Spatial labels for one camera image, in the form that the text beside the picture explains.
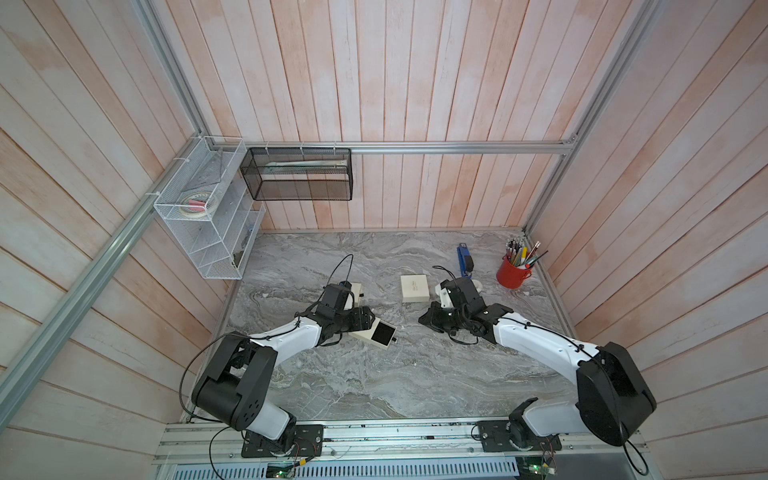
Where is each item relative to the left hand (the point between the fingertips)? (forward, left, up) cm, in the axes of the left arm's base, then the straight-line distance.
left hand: (364, 322), depth 91 cm
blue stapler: (+24, -36, +1) cm, 43 cm away
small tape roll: (+15, -39, -1) cm, 41 cm away
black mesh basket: (+46, +24, +22) cm, 57 cm away
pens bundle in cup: (+21, -52, +8) cm, 56 cm away
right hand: (-1, -16, +6) cm, 17 cm away
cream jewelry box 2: (+12, -17, +1) cm, 21 cm away
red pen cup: (+15, -49, +3) cm, 51 cm away
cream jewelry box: (-4, -5, 0) cm, 6 cm away
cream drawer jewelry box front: (+12, +3, -1) cm, 13 cm away
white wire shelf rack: (+10, +37, +26) cm, 46 cm away
